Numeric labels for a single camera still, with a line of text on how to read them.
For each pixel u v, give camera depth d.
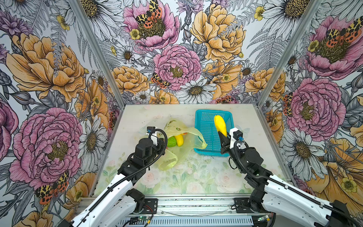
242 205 0.73
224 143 0.65
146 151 0.56
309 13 0.74
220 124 0.67
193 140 0.87
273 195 0.53
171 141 0.93
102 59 0.92
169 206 0.76
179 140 0.95
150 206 0.73
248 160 0.53
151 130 0.65
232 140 0.60
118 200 0.49
